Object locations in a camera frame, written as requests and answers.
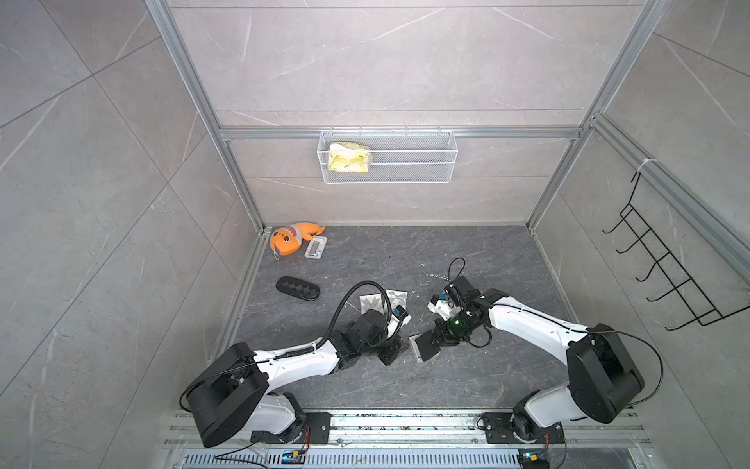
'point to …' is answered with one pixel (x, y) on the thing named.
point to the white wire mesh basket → (388, 156)
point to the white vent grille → (355, 459)
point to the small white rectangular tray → (316, 247)
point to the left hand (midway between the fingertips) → (407, 339)
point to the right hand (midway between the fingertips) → (433, 343)
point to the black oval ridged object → (300, 288)
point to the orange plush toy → (288, 239)
